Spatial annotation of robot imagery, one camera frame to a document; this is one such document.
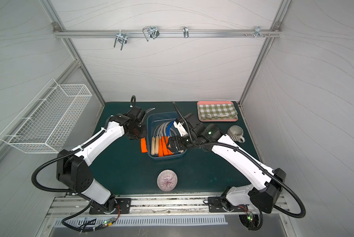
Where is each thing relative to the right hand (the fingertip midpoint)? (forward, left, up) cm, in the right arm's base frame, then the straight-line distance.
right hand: (174, 143), depth 70 cm
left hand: (+10, +19, -9) cm, 23 cm away
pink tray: (+51, -16, -22) cm, 58 cm away
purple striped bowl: (-10, +5, -23) cm, 26 cm away
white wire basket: (+2, +61, +9) cm, 61 cm away
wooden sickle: (+10, +16, -21) cm, 28 cm away
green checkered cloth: (+43, -31, -24) cm, 58 cm away
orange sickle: (+7, +10, -21) cm, 25 cm away
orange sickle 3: (+5, +18, -10) cm, 21 cm away
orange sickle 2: (+14, +10, -22) cm, 28 cm away
